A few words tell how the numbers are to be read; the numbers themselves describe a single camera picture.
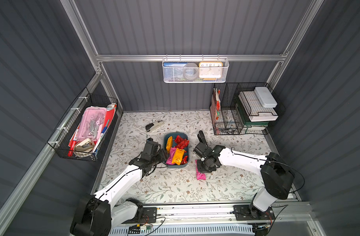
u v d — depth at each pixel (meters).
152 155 0.65
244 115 1.11
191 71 0.91
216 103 1.02
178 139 0.99
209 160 0.62
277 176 0.45
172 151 0.93
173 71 0.92
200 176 0.83
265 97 0.99
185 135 0.99
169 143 0.95
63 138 0.63
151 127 1.05
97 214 0.40
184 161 0.87
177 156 0.88
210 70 0.89
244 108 1.08
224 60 0.89
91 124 0.72
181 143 0.92
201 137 1.00
